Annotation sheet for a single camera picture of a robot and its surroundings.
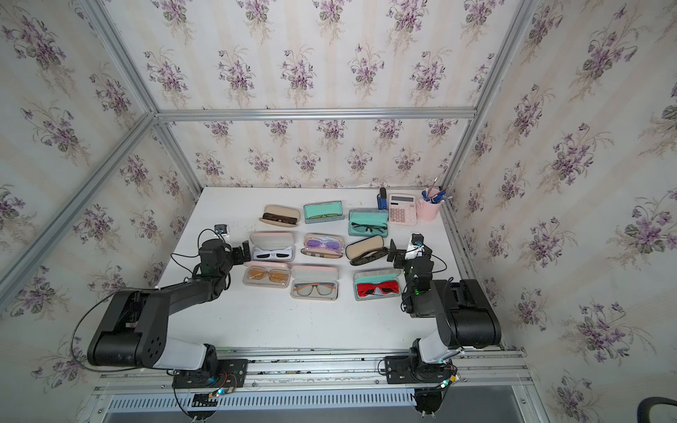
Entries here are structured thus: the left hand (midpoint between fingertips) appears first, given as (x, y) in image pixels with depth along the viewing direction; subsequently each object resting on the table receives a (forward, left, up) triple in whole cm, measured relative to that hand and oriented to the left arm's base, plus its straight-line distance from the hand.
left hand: (235, 245), depth 93 cm
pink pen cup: (+17, -74, -1) cm, 76 cm away
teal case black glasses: (+14, -50, -5) cm, 52 cm away
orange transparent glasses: (-8, -14, -7) cm, 18 cm away
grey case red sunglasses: (-12, -51, -7) cm, 52 cm away
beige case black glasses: (0, -48, -5) cm, 48 cm away
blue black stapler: (+26, -56, -3) cm, 62 cm away
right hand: (-1, -63, +4) cm, 63 cm away
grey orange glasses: (-14, -26, -7) cm, 30 cm away
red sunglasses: (-15, -46, -5) cm, 49 cm away
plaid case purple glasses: (+3, -31, -4) cm, 32 cm away
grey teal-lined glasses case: (+19, -31, -4) cm, 37 cm away
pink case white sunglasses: (+4, -12, -7) cm, 14 cm away
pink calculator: (+21, -65, -4) cm, 68 cm away
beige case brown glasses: (+18, -13, -5) cm, 23 cm away
